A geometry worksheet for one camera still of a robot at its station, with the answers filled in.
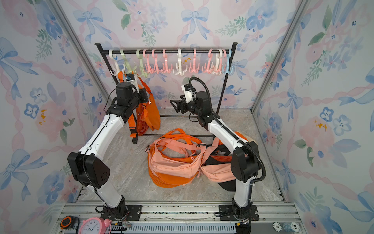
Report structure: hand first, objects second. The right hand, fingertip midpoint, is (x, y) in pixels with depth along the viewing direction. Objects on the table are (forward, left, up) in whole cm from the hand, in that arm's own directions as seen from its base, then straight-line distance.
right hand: (177, 97), depth 80 cm
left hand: (+4, +17, +4) cm, 18 cm away
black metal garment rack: (-7, +31, -31) cm, 45 cm away
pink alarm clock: (-56, +37, -30) cm, 74 cm away
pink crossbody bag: (-13, -22, -28) cm, 37 cm away
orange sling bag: (-36, +2, -20) cm, 42 cm away
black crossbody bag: (-16, -27, -34) cm, 47 cm away
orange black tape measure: (-55, +50, -29) cm, 80 cm away
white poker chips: (-55, -53, -30) cm, 82 cm away
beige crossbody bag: (-35, -22, -17) cm, 45 cm away
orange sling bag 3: (0, +1, -32) cm, 32 cm away
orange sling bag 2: (-35, +2, -15) cm, 38 cm away
